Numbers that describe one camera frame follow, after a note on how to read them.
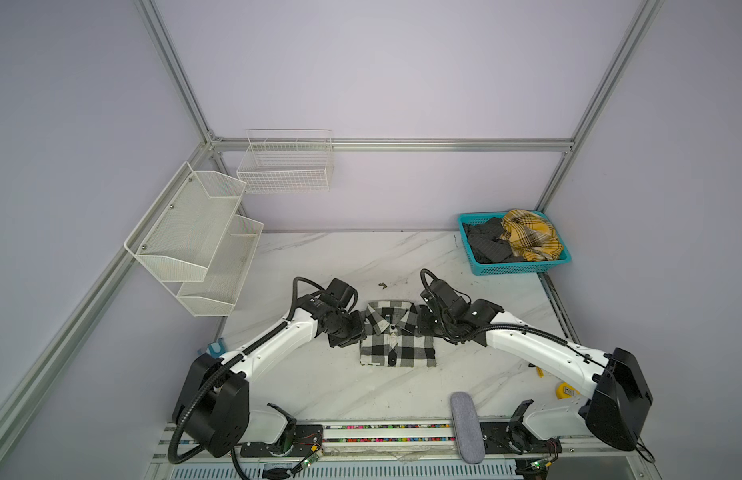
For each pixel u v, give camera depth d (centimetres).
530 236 104
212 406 41
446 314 61
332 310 61
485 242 105
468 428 73
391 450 73
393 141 92
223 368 42
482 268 102
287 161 96
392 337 88
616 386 41
